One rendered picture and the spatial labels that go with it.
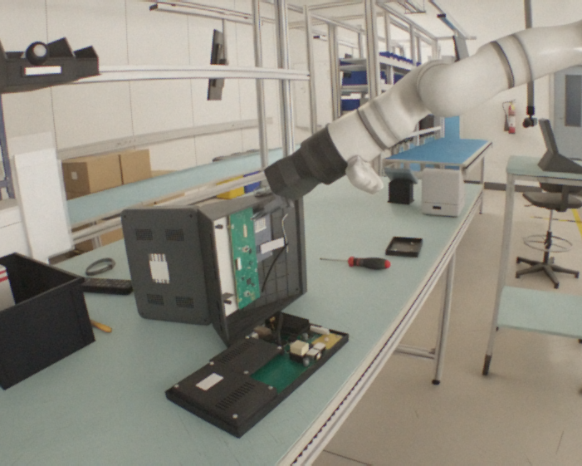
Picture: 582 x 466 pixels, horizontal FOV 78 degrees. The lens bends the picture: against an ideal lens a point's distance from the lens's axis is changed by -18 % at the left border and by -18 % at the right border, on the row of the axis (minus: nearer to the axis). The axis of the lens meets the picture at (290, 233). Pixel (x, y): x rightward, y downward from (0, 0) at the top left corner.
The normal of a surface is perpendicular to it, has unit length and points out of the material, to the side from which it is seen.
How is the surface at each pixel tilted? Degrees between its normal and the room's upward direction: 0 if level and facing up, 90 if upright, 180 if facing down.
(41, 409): 0
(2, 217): 90
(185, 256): 90
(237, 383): 0
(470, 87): 101
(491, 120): 90
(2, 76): 90
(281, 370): 0
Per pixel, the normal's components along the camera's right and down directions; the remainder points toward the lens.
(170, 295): -0.21, 0.30
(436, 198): -0.49, 0.28
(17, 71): 0.86, 0.15
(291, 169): -0.22, -0.22
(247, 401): -0.05, -0.96
